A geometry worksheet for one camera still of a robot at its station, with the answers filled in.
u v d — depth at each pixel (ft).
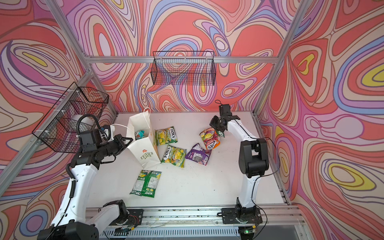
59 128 2.29
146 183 2.70
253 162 1.71
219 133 3.07
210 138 3.07
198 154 3.03
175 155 3.03
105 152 2.01
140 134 2.81
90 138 1.81
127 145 2.29
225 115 2.53
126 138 2.37
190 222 2.41
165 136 3.33
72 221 1.25
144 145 2.48
